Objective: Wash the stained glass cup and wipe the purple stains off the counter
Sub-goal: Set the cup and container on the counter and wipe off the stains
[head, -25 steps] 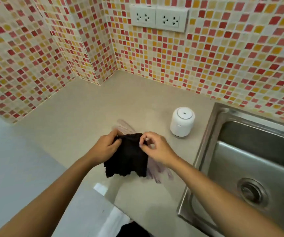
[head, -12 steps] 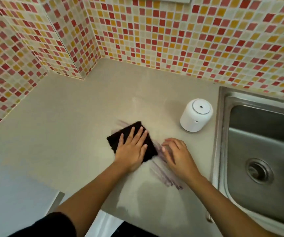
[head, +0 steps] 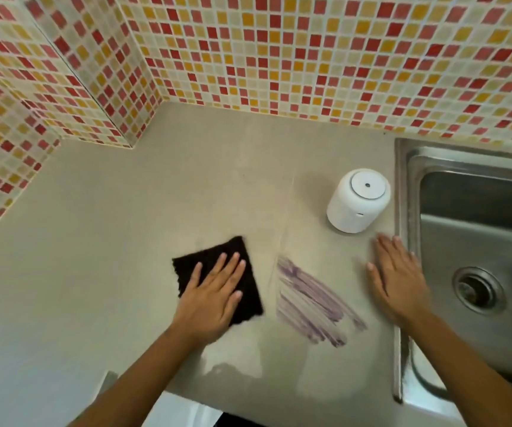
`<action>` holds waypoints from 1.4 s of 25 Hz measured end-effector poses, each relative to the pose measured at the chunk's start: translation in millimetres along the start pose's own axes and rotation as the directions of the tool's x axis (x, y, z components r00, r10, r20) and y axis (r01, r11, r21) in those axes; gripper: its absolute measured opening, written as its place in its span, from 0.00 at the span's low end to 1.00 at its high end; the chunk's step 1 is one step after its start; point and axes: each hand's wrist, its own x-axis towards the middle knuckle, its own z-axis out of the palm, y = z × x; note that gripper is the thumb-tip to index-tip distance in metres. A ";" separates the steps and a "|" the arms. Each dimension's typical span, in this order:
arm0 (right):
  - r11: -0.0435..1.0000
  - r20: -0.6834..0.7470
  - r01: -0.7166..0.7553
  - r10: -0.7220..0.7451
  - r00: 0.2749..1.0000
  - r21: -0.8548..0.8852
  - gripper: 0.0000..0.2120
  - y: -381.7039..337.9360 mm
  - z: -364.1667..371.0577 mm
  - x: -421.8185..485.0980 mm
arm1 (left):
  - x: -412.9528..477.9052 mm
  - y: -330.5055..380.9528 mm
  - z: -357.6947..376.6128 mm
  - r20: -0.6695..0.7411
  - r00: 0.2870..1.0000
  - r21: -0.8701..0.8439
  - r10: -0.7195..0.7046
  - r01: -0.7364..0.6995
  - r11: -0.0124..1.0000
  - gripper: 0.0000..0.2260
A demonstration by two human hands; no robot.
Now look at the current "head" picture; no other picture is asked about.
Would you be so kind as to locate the person's right hand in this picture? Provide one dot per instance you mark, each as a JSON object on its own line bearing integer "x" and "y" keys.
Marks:
{"x": 400, "y": 284}

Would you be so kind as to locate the person's left hand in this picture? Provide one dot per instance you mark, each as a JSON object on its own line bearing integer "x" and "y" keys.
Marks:
{"x": 207, "y": 306}

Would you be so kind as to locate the black cloth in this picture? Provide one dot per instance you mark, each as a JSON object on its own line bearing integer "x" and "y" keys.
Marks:
{"x": 213, "y": 253}

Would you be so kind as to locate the white blender base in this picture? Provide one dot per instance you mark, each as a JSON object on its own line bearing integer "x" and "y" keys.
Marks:
{"x": 356, "y": 208}

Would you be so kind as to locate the person's right forearm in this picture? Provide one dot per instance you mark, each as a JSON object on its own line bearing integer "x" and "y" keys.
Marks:
{"x": 474, "y": 378}

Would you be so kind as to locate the person's left forearm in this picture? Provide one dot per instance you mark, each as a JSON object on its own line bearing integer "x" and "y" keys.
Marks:
{"x": 144, "y": 382}

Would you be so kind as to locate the metal sink drain strainer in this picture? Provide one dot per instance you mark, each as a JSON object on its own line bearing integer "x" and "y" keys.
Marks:
{"x": 478, "y": 291}

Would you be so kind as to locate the stainless steel double sink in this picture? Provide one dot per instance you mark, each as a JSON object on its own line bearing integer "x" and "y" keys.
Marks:
{"x": 483, "y": 217}

